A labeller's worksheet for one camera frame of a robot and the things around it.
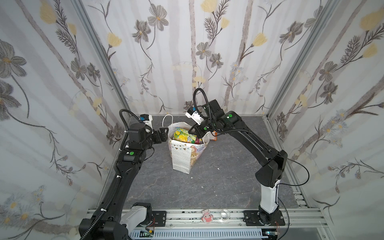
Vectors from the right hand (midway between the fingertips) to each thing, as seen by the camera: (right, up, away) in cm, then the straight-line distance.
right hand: (188, 126), depth 74 cm
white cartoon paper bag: (-3, -15, +4) cm, 15 cm away
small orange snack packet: (+18, -7, +32) cm, 37 cm away
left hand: (-15, +1, +1) cm, 15 cm away
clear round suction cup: (+19, -46, +3) cm, 50 cm away
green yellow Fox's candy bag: (-3, -5, +3) cm, 6 cm away
